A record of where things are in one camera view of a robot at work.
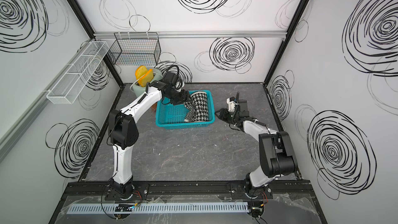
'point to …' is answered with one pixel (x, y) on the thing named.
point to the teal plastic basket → (171, 116)
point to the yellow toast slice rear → (140, 71)
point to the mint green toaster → (139, 90)
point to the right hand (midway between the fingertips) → (217, 114)
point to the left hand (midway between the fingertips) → (189, 101)
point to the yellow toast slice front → (145, 79)
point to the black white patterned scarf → (197, 107)
